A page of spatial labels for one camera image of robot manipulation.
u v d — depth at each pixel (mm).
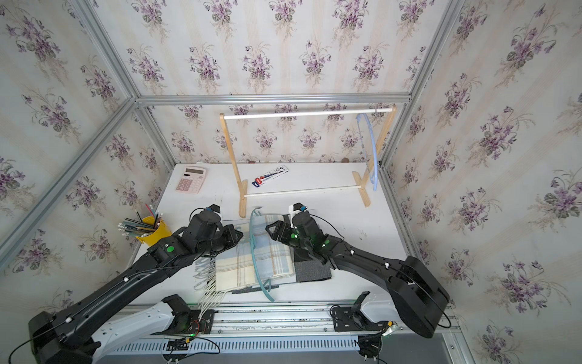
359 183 1099
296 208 760
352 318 650
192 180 1108
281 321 748
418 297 412
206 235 566
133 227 816
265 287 741
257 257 818
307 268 819
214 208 691
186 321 660
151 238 829
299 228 623
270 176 1147
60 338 377
